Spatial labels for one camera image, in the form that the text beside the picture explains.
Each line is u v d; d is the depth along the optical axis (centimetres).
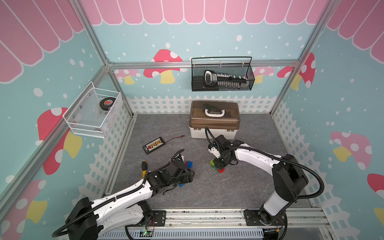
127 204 48
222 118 90
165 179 59
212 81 87
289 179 46
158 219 75
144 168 90
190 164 90
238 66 90
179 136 107
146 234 72
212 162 83
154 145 100
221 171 88
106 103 79
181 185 85
